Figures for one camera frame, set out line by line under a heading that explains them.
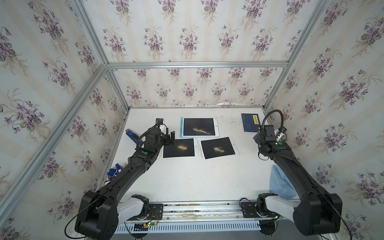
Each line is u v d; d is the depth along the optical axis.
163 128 0.71
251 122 1.11
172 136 0.75
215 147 0.96
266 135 0.63
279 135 0.69
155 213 0.73
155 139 0.61
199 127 1.08
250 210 0.73
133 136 0.98
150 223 0.70
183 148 0.96
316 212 0.39
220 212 0.74
